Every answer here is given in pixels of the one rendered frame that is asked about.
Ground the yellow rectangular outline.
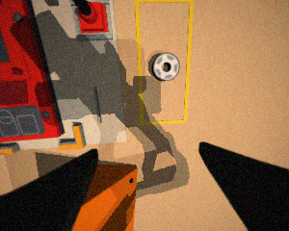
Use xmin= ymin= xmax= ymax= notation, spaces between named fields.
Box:
xmin=135 ymin=0 xmax=195 ymax=125

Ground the black wheel with grey hub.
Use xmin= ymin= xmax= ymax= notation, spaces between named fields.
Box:
xmin=151 ymin=52 xmax=180 ymax=81

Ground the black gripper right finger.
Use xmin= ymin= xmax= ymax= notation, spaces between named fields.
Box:
xmin=198 ymin=141 xmax=289 ymax=231

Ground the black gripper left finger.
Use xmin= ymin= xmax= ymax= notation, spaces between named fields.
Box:
xmin=0 ymin=148 xmax=98 ymax=231

